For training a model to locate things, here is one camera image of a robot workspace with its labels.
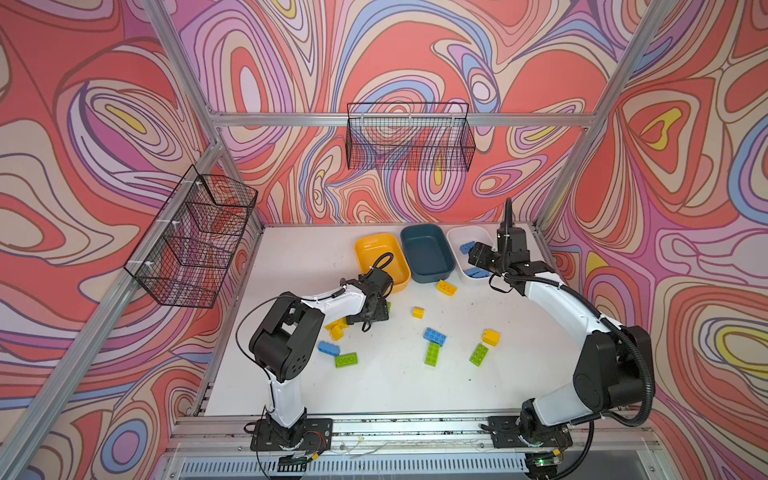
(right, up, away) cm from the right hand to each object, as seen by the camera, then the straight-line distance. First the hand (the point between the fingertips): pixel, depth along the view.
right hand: (480, 259), depth 90 cm
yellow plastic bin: (-36, +3, +16) cm, 39 cm away
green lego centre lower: (-15, -28, -4) cm, 32 cm away
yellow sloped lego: (-8, -10, +10) cm, 16 cm away
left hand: (-32, -18, +6) cm, 37 cm away
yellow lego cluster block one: (-44, -21, 0) cm, 49 cm away
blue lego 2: (-14, -23, -1) cm, 27 cm away
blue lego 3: (-46, -26, -3) cm, 53 cm away
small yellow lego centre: (-19, -17, +4) cm, 26 cm away
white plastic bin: (-1, +9, +22) cm, 24 cm away
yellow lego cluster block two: (-44, -24, +1) cm, 50 cm away
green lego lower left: (-41, -30, -4) cm, 50 cm away
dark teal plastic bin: (-13, +2, +20) cm, 24 cm away
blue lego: (+3, -5, +11) cm, 13 cm away
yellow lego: (+3, -23, -1) cm, 24 cm away
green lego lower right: (-2, -28, -3) cm, 28 cm away
